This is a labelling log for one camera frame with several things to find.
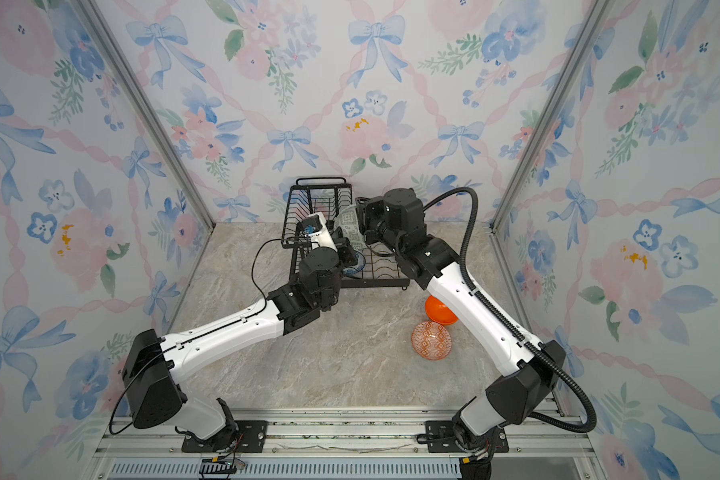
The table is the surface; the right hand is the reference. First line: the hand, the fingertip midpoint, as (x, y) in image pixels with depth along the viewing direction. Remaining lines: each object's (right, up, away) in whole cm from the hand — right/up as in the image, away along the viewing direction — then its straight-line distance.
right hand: (351, 195), depth 67 cm
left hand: (-2, -7, +3) cm, 8 cm away
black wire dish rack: (+10, -18, +40) cm, 44 cm away
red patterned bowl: (+23, -39, +22) cm, 50 cm away
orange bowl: (+27, -32, +28) cm, 50 cm away
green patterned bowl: (-1, -4, +6) cm, 8 cm away
